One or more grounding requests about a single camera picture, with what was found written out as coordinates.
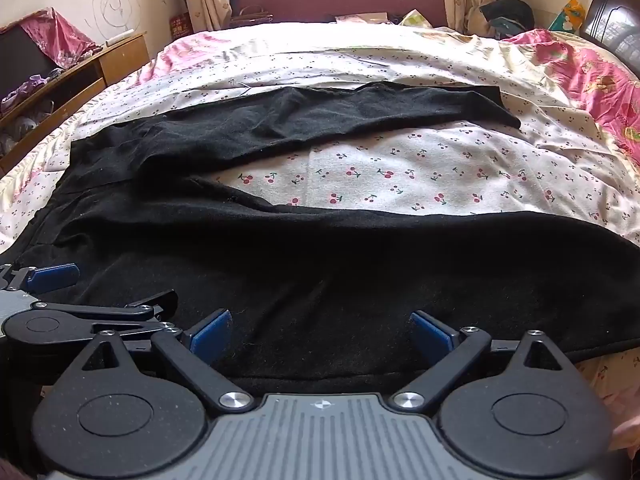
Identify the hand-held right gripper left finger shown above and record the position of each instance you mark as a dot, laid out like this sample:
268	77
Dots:
212	336

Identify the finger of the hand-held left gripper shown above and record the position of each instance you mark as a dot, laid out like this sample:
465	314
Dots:
145	310
52	278

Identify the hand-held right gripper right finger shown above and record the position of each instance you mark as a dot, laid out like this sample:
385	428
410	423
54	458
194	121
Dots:
430	336

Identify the black pants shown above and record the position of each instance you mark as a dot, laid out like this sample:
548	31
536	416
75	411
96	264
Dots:
325	280

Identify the grey clothes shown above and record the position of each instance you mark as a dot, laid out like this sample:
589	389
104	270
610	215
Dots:
22	132

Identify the cherry print bed sheet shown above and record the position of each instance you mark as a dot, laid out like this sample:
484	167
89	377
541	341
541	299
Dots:
375	175

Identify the purple cloth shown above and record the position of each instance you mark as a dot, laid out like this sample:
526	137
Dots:
30	87

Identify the black television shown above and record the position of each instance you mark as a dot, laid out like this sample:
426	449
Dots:
25	60

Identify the wooden cabinet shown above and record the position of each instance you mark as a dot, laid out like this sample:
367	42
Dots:
120	62

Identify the white roll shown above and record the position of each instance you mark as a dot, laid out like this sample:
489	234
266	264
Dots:
120	38

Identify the red box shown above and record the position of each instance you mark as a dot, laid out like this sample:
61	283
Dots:
180	25

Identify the pink floral quilt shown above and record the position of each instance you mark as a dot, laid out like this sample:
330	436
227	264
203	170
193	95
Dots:
600	90

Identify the brown handbag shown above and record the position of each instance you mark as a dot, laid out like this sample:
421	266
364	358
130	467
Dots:
250	17

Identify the yellow green plastic bag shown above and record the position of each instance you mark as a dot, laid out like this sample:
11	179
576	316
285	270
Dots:
415	19

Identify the pile of dark clothes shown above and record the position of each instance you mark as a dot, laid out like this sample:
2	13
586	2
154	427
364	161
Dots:
505	12

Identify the green orange plastic bag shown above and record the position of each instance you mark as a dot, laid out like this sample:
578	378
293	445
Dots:
567	17

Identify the dark wooden headboard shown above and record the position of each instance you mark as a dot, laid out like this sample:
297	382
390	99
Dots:
617	17

